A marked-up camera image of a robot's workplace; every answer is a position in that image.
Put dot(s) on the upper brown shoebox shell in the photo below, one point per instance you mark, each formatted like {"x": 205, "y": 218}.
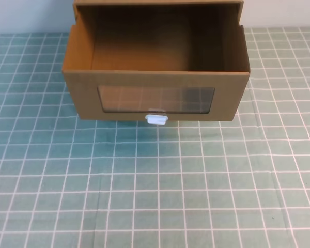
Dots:
{"x": 136, "y": 16}

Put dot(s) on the cyan checkered tablecloth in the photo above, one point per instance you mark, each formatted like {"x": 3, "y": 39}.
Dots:
{"x": 67, "y": 182}

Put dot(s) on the brown shoebox drawer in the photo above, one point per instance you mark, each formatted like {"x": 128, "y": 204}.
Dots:
{"x": 194, "y": 73}

